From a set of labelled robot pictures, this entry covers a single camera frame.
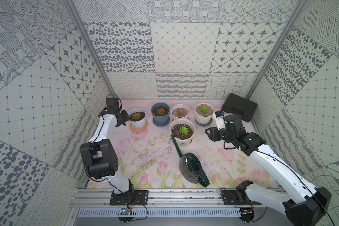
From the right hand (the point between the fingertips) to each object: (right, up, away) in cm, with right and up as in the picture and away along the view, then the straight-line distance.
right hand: (210, 131), depth 77 cm
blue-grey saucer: (+3, +1, +25) cm, 26 cm away
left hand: (-54, +8, +14) cm, 56 cm away
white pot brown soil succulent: (+1, +10, +21) cm, 24 cm away
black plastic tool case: (+31, +16, +34) cm, 49 cm away
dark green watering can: (-11, -18, -5) cm, 22 cm away
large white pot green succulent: (-14, -1, +11) cm, 18 cm away
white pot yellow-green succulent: (-45, +7, +19) cm, 50 cm away
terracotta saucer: (-46, -2, +23) cm, 51 cm away
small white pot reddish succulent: (-16, +11, +21) cm, 29 cm away
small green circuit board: (-45, -40, -6) cm, 61 cm away
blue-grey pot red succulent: (-30, +10, +22) cm, 38 cm away
